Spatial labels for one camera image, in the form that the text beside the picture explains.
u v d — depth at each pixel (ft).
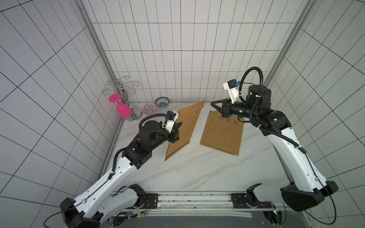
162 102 3.86
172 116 1.77
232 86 1.72
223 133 3.27
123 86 3.03
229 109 1.73
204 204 2.38
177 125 2.17
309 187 1.22
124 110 3.50
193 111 2.29
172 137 1.91
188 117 2.32
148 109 3.73
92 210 1.26
